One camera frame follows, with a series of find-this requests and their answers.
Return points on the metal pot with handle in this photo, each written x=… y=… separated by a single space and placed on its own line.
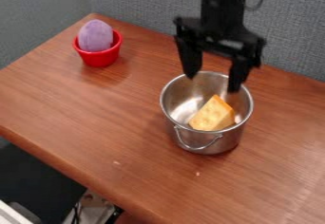
x=184 y=97

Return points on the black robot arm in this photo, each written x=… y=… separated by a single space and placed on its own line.
x=220 y=33

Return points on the purple plush egg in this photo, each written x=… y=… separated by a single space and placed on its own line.
x=96 y=36

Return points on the grey equipment under table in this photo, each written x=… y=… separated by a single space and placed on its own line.
x=93 y=210

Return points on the yellow cheese wedge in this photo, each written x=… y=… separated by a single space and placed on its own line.
x=215 y=116

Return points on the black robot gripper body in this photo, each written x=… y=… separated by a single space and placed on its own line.
x=219 y=31

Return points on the red cup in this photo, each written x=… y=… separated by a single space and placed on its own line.
x=101 y=58

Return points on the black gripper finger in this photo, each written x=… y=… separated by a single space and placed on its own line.
x=239 y=74
x=191 y=57

